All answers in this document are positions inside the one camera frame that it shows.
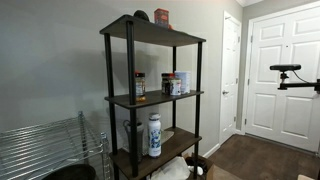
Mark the black rounded container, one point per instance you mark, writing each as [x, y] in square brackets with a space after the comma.
[201, 163]

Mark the silver door knob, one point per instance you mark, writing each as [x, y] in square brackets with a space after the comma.
[225, 92]

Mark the brown cardboard box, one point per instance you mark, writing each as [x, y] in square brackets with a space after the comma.
[216, 173]

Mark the black round bowl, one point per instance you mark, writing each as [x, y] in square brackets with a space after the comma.
[71, 172]

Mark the slim black-lid spice jar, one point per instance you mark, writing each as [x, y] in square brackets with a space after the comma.
[140, 86]

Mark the red-lid dark jar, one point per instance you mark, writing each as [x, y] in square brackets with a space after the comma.
[165, 83]

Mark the orange fruit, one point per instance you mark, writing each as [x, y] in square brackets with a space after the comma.
[170, 26]

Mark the tan object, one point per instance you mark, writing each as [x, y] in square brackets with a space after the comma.
[305, 177]

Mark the black camera on stand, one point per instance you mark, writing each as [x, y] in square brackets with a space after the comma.
[285, 67]

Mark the smoked paprika tin orange lid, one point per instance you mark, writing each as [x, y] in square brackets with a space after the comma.
[161, 17]

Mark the white panel door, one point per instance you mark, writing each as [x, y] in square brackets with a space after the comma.
[286, 110]
[230, 76]

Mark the dark avocado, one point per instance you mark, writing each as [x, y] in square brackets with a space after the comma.
[141, 15]

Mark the white cylindrical canister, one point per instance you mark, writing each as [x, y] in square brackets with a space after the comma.
[184, 81]

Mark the white bag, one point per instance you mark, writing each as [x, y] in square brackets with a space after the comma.
[173, 170]

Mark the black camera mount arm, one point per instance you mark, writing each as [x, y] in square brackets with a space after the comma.
[300, 85]

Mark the dark wood black-pole shelf unit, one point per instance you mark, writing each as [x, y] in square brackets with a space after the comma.
[150, 96]

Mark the dark grey tumbler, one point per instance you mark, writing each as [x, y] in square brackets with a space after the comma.
[140, 140]

